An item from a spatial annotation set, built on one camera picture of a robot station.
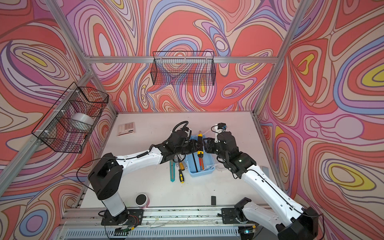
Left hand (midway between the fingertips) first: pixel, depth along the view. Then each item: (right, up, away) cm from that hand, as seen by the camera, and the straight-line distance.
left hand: (205, 145), depth 82 cm
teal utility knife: (-19, -15, +8) cm, 26 cm away
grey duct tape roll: (-60, +13, -12) cm, 62 cm away
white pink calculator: (-56, +9, +26) cm, 62 cm away
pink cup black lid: (-32, -27, -8) cm, 43 cm away
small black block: (+4, -29, -4) cm, 30 cm away
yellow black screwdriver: (-13, -20, +2) cm, 24 cm away
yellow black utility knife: (-3, -3, -2) cm, 5 cm away
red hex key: (-1, -13, +9) cm, 16 cm away
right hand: (+1, +2, -6) cm, 7 cm away
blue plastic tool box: (+3, -12, +11) cm, 16 cm away
